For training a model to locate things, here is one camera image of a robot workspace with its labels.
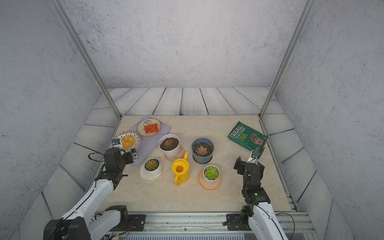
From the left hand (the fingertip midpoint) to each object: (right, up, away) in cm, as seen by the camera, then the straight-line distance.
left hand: (128, 149), depth 86 cm
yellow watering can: (+30, -9, -5) cm, 32 cm away
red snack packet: (+5, +12, +25) cm, 28 cm away
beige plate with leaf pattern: (-2, +10, +25) cm, 27 cm away
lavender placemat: (+4, +1, +21) cm, 21 cm away
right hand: (+67, -4, -4) cm, 67 cm away
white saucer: (+9, -17, +3) cm, 19 cm away
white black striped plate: (-3, +6, +19) cm, 20 cm away
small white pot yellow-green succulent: (+13, -9, -1) cm, 16 cm away
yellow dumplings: (-8, +3, +16) cm, 18 cm away
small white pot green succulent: (+46, -11, -7) cm, 48 cm away
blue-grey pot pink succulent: (+42, 0, +3) cm, 42 cm away
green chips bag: (+74, +6, +18) cm, 76 cm away
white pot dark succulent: (+22, +2, +6) cm, 23 cm away
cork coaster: (+28, -6, +11) cm, 31 cm away
